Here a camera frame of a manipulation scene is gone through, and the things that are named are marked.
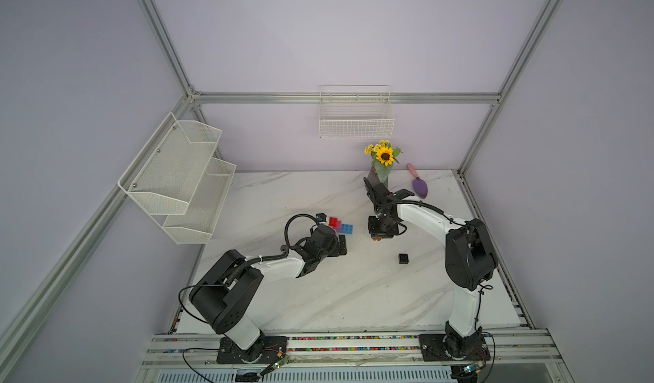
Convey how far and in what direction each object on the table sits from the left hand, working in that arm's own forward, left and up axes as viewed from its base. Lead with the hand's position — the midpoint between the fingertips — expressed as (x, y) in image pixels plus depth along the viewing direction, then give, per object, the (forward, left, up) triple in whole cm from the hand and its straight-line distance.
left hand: (334, 242), depth 92 cm
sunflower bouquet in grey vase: (+26, -19, +20) cm, 37 cm away
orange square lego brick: (+1, -17, +1) cm, 17 cm away
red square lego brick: (+8, 0, +1) cm, 8 cm away
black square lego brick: (-5, -26, -3) cm, 26 cm away
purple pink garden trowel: (+31, -39, -3) cm, 50 cm away
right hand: (+2, -17, 0) cm, 17 cm away
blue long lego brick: (+8, -5, -3) cm, 10 cm away
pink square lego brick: (+9, -2, -4) cm, 10 cm away
